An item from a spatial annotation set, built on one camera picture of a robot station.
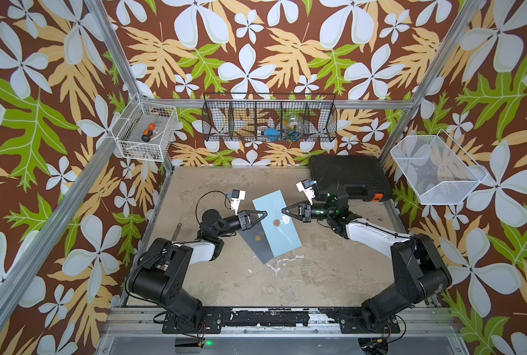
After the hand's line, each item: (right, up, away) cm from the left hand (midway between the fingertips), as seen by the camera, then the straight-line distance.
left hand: (267, 214), depth 76 cm
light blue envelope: (+4, -5, 0) cm, 6 cm away
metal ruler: (-40, -10, +20) cm, 46 cm away
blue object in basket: (+3, +33, +18) cm, 37 cm away
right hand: (+6, 0, +2) cm, 6 cm away
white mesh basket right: (+64, +16, +6) cm, 67 cm away
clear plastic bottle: (+12, +35, +20) cm, 42 cm away
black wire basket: (+1, +41, +22) cm, 47 cm away
